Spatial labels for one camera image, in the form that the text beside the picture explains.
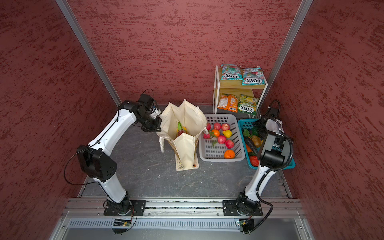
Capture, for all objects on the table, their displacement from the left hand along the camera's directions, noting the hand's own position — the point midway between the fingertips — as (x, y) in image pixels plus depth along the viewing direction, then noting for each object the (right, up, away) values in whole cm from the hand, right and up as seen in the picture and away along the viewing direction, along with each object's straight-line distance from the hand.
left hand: (159, 132), depth 81 cm
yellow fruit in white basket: (+42, -2, +17) cm, 46 cm away
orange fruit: (+40, -14, +7) cm, 43 cm away
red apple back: (+35, +3, +22) cm, 42 cm away
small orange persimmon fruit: (+33, -1, +17) cm, 37 cm away
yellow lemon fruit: (+12, +1, +19) cm, 23 cm away
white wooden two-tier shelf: (+44, +27, +7) cm, 51 cm away
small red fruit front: (+42, -8, +11) cm, 44 cm away
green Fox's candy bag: (+55, +17, +17) cm, 60 cm away
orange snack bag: (+41, +19, +17) cm, 48 cm away
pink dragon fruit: (+10, 0, +14) cm, 17 cm away
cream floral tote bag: (+14, -7, -2) cm, 16 cm away
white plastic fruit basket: (+36, -14, +14) cm, 41 cm away
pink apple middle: (+37, -6, +14) cm, 40 cm away
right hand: (+60, 0, +17) cm, 63 cm away
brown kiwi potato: (+60, -7, +14) cm, 62 cm away
